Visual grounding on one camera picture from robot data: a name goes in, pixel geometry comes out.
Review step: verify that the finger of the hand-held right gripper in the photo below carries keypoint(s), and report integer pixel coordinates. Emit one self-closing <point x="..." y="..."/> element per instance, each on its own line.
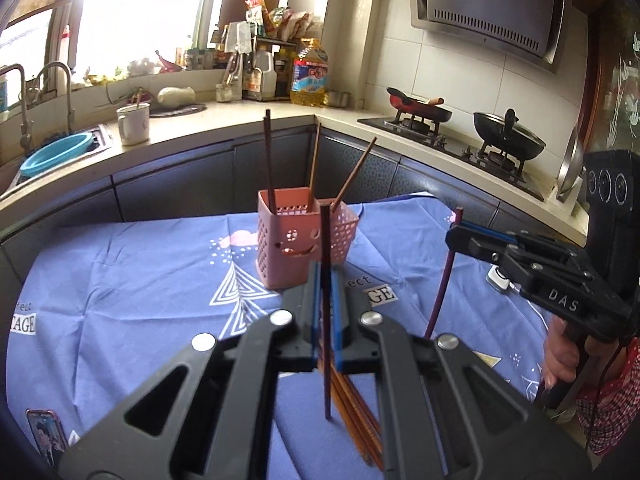
<point x="500" y="234"/>
<point x="475" y="247"/>

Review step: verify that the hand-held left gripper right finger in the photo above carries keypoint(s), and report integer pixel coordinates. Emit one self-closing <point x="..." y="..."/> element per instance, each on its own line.
<point x="339" y="340"/>

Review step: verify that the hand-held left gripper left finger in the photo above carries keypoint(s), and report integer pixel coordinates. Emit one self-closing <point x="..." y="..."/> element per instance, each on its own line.
<point x="315" y="340"/>

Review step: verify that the purple chopstick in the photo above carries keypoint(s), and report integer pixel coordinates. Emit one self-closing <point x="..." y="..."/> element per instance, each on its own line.
<point x="442" y="290"/>

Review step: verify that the pink plastic utensil holder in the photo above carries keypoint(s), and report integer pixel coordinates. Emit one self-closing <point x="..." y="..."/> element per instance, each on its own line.
<point x="285" y="260"/>

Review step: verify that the bunch of wooden chopsticks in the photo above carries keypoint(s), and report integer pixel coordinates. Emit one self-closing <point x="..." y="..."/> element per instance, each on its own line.
<point x="357" y="425"/>

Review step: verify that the dark brown chopstick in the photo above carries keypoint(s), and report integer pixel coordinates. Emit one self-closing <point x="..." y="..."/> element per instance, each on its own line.
<point x="269" y="160"/>
<point x="325" y="240"/>

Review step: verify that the reddish brown chopstick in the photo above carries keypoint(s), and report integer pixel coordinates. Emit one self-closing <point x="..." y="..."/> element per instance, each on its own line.
<point x="355" y="172"/>

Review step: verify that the person's right forearm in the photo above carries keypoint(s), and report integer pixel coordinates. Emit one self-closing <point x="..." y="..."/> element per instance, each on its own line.
<point x="617" y="410"/>

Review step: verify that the person's right hand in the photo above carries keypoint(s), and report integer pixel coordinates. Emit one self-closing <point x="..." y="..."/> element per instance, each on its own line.
<point x="557" y="355"/>

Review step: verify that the white square device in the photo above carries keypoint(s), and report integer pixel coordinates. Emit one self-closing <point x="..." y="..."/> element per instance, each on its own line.
<point x="497" y="279"/>

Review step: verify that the steel pan lid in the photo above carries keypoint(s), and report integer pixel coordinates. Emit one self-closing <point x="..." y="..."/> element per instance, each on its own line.
<point x="570" y="165"/>

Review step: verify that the black wok with lid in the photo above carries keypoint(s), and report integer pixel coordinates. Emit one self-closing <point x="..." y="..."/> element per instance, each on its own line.
<point x="505" y="142"/>

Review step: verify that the black gas stove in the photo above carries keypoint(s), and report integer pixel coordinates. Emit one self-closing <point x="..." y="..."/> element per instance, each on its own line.
<point x="450" y="147"/>

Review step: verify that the red frying pan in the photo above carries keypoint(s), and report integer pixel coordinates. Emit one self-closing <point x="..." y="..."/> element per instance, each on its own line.
<point x="420" y="110"/>

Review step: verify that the brown patterned door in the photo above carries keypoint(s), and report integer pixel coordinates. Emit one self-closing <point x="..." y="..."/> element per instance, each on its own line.
<point x="617" y="60"/>

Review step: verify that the blue printed tablecloth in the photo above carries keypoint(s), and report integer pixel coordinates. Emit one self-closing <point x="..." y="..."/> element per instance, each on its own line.
<point x="150" y="310"/>

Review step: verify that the small steel pot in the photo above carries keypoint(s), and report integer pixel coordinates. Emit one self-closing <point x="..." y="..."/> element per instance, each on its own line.
<point x="337" y="99"/>

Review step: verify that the grey kitchen cabinets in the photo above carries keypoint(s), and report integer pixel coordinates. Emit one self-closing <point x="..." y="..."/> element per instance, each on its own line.
<point x="175" y="180"/>

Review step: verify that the steel range hood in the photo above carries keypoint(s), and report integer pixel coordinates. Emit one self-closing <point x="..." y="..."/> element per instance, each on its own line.
<point x="490" y="5"/>

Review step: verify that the cooking oil bottle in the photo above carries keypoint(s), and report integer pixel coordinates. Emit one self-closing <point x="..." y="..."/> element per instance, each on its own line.
<point x="310" y="80"/>

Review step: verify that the small glass jar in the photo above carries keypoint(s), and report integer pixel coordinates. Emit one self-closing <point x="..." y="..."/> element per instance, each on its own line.
<point x="225" y="92"/>

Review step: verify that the white plastic jug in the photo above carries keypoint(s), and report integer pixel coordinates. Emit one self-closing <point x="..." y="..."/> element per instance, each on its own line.
<point x="263" y="80"/>

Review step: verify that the black metal rack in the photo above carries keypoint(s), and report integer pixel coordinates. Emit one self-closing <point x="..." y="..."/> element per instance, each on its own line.
<point x="285" y="60"/>

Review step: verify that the dark round tray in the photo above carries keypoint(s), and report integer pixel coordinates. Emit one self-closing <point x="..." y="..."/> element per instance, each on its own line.
<point x="177" y="110"/>

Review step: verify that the white mug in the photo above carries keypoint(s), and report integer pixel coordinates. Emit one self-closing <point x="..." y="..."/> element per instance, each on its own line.
<point x="134" y="127"/>

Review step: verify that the pale vegetable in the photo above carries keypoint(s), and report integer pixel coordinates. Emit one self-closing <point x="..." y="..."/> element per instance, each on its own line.
<point x="175" y="96"/>

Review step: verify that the hanging kitchen knives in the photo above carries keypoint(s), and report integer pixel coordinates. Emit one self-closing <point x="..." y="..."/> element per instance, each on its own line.
<point x="237" y="67"/>

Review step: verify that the smartphone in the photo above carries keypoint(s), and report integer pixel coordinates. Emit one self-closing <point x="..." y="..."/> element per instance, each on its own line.
<point x="47" y="440"/>

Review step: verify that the pile of food packets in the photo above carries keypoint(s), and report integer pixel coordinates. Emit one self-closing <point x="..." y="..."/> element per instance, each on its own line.
<point x="295" y="22"/>

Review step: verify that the steel sink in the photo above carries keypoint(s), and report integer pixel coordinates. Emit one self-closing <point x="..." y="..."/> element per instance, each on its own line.
<point x="102" y="137"/>

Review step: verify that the row of spice jars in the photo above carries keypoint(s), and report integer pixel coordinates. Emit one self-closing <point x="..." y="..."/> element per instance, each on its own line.
<point x="200" y="59"/>

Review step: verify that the dark red vegetable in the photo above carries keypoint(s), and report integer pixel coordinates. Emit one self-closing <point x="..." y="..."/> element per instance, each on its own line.
<point x="169" y="62"/>

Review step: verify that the blue plastic basin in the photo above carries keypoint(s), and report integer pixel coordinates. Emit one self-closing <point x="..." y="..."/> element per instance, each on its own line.
<point x="50" y="157"/>

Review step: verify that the orange snack packet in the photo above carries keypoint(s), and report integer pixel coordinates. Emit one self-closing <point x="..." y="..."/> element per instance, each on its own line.
<point x="255" y="7"/>

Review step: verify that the white bottle red cap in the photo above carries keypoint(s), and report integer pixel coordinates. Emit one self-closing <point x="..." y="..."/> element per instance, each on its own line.
<point x="66" y="47"/>

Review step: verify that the teal container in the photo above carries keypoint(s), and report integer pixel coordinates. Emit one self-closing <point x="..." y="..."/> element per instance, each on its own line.
<point x="4" y="95"/>

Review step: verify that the patterned window blind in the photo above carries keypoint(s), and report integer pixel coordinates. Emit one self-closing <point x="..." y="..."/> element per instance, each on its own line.
<point x="35" y="10"/>

